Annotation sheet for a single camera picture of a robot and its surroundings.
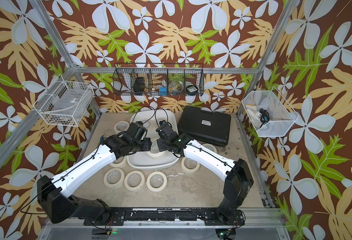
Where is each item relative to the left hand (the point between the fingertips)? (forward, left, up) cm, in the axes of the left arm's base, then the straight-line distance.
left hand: (149, 142), depth 79 cm
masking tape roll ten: (-20, -5, -17) cm, 27 cm away
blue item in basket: (+33, -6, +8) cm, 35 cm away
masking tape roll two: (+27, +27, -19) cm, 43 cm away
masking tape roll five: (+3, -5, +14) cm, 15 cm away
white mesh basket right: (+8, -68, +13) cm, 70 cm away
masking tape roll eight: (-13, +22, -20) cm, 32 cm away
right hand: (+2, -6, -1) cm, 6 cm away
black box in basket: (+42, +11, +6) cm, 44 cm away
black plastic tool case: (+22, -35, -14) cm, 44 cm away
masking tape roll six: (-4, -23, -20) cm, 31 cm away
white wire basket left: (+18, +48, +11) cm, 53 cm away
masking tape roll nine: (-14, +9, -19) cm, 26 cm away
